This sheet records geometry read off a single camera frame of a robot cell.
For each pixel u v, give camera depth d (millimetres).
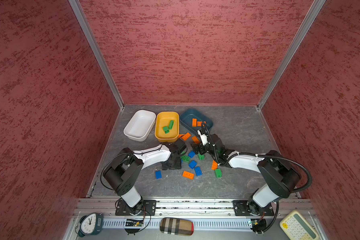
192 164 871
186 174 852
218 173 860
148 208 742
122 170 468
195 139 983
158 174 864
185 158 920
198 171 851
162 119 1100
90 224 659
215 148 683
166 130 1029
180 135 1029
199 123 1067
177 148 720
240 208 741
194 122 1069
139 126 1074
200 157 899
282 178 454
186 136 1003
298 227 679
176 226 668
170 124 1061
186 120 1102
